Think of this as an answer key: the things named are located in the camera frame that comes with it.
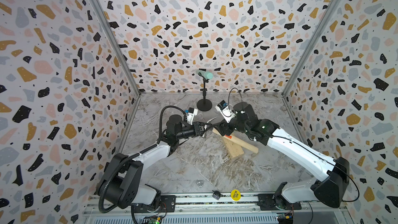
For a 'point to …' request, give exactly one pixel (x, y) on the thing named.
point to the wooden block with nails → (233, 149)
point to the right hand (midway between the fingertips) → (221, 120)
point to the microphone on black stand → (204, 104)
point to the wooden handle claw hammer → (232, 138)
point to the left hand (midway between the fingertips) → (214, 127)
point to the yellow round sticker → (235, 195)
